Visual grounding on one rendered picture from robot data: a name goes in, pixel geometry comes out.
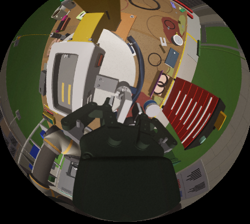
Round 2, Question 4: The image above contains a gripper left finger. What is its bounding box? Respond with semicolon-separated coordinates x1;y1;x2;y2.
61;97;119;134

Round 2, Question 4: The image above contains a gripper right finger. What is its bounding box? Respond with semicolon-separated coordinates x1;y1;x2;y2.
132;102;179;154

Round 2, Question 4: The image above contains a white battery pack blue band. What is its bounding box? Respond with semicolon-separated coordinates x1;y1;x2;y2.
143;99;171;129

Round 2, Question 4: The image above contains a white grey dock block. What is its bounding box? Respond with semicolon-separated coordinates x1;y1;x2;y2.
116;91;134;125

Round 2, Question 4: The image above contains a white lifter head body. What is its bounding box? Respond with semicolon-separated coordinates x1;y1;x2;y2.
46;28;138;115

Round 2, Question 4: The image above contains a grey index pin knob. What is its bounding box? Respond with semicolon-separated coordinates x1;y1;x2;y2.
114;81;134;100

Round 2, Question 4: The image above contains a yellow red handheld device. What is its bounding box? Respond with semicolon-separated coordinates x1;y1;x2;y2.
42;108;57;126

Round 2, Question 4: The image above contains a purple edged tray with rings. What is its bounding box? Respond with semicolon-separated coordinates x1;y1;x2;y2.
150;70;175;99

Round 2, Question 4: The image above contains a red drawer cabinet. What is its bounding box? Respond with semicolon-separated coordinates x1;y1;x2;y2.
162;77;227;151

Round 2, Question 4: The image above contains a grey side box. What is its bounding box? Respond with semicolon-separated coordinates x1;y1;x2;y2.
38;69;47;97

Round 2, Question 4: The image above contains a grey shelf unit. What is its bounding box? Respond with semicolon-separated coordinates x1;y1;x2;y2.
17;118;80;198

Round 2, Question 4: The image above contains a blue flat box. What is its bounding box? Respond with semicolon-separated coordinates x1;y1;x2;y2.
164;47;180;69

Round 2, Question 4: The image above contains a black short cylinder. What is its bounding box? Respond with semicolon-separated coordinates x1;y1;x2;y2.
49;32;67;40

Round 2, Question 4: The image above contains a white round tin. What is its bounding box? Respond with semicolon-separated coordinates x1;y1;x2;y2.
171;33;184;46

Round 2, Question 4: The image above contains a brown flat box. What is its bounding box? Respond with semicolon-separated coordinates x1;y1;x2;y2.
58;17;71;32

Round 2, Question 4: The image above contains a magenta pen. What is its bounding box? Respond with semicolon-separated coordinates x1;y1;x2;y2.
55;14;69;33

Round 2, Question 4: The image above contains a light green card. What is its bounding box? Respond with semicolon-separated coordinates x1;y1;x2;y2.
75;11;87;21

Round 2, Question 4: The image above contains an orange flat plate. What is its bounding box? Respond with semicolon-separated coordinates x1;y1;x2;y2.
115;12;138;38

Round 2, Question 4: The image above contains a grey metal cylinder cup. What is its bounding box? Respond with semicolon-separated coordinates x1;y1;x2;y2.
51;0;77;21

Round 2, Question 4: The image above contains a grey pin bracket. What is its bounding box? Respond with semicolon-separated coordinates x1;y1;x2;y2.
95;74;120;94

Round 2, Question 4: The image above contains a red rocker switch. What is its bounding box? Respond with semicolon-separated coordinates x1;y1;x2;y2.
96;52;104;68

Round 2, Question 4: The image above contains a dark blue hose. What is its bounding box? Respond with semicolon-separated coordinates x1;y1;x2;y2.
127;35;146;102

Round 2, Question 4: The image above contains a small black rubber ring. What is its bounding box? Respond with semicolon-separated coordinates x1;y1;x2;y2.
163;19;176;30
147;52;162;66

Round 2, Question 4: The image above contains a white wall poster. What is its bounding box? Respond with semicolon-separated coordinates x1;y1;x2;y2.
176;162;209;199

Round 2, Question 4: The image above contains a large black rubber ring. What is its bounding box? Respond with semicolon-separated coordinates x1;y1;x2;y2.
128;0;161;11

